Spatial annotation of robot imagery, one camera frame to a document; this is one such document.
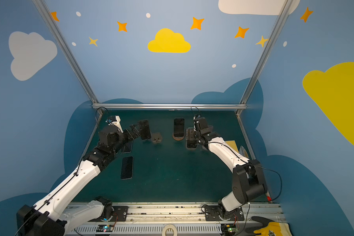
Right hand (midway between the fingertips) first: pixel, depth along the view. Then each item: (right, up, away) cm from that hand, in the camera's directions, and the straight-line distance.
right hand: (194, 130), depth 90 cm
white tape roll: (-15, -47, -19) cm, 52 cm away
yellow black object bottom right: (+34, -46, -21) cm, 61 cm away
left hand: (-32, +2, -13) cm, 35 cm away
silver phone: (-1, -11, +11) cm, 15 cm away
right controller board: (+15, -49, -18) cm, 54 cm away
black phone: (-10, +2, +6) cm, 11 cm away
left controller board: (-46, -48, -19) cm, 69 cm away
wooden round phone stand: (-10, -7, +15) cm, 19 cm away
